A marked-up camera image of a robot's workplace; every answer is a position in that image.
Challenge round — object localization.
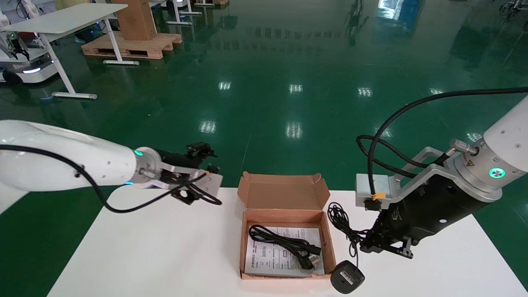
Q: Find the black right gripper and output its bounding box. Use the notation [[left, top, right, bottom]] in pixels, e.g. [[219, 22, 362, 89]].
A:
[[360, 175, 492, 260]]

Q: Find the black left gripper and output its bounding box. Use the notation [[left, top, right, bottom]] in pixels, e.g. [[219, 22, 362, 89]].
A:
[[158, 142, 220, 174]]

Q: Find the black adapter with cord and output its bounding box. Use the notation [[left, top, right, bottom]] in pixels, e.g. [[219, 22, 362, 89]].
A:
[[327, 202, 368, 295]]

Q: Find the brown cardboard storage box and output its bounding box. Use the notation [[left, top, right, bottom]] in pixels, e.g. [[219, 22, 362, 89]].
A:
[[237, 171, 336, 281]]

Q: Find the black power cable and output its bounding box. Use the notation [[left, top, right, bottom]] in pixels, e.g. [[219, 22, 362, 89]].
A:
[[248, 224, 323, 271]]

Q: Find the white printed instruction sheet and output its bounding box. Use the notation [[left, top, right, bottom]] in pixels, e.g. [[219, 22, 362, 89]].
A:
[[244, 226, 326, 277]]

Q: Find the wooden pallet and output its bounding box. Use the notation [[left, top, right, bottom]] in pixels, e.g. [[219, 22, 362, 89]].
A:
[[81, 31, 183, 61]]

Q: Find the white background table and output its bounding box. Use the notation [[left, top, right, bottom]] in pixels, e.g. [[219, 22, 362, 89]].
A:
[[0, 3, 140, 101]]

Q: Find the white wheeled background robot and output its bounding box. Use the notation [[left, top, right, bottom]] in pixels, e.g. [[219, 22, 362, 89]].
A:
[[0, 8, 59, 86]]

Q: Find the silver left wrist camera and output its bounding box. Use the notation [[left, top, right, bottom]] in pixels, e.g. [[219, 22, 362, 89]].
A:
[[160, 161, 224, 206]]

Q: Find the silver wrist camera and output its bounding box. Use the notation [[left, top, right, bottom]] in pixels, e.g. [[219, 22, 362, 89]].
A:
[[355, 147, 455, 212], [160, 161, 224, 206]]

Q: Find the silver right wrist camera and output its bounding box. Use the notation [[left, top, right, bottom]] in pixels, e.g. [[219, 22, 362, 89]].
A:
[[355, 147, 455, 212]]

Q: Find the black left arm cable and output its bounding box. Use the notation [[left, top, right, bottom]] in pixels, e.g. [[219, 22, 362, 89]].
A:
[[0, 144, 224, 214]]

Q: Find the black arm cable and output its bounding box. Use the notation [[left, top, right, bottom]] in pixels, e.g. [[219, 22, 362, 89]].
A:
[[0, 144, 224, 214], [356, 87, 528, 197]]

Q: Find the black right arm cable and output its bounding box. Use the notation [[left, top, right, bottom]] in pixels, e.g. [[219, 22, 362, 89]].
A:
[[356, 87, 528, 197]]

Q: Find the white table leg frame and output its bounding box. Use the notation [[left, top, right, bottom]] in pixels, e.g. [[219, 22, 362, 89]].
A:
[[166, 0, 215, 26]]

